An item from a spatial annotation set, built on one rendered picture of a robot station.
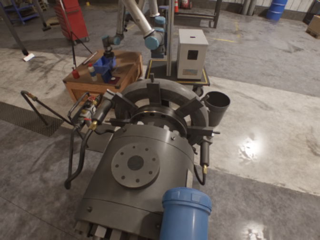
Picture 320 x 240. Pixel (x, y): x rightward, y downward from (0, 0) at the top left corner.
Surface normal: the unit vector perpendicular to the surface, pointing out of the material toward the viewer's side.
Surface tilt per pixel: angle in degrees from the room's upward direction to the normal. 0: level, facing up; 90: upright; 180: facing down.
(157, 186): 21
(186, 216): 4
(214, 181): 0
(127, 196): 1
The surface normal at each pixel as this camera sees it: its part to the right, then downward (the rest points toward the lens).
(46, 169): 0.00, -0.67
